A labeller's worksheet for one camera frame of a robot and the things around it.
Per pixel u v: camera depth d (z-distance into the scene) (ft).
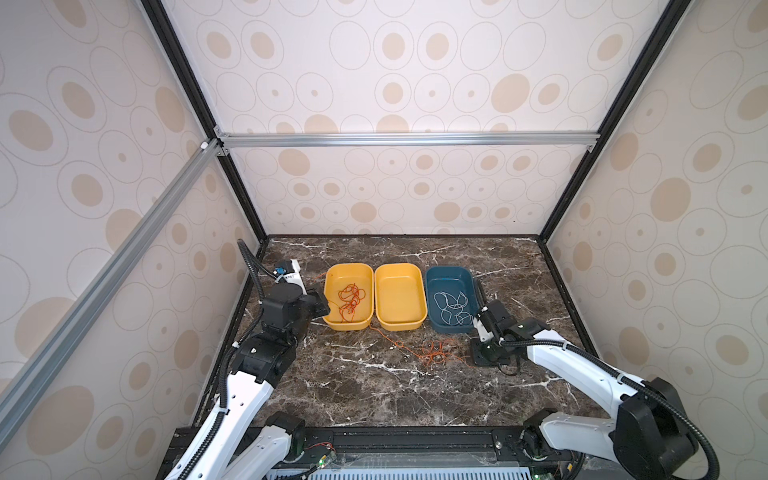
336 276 3.40
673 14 2.24
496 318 2.21
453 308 3.18
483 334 2.50
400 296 3.28
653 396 1.35
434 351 2.94
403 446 2.46
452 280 3.52
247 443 1.85
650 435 1.32
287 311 1.68
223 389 1.47
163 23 2.25
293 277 2.05
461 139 4.94
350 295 3.28
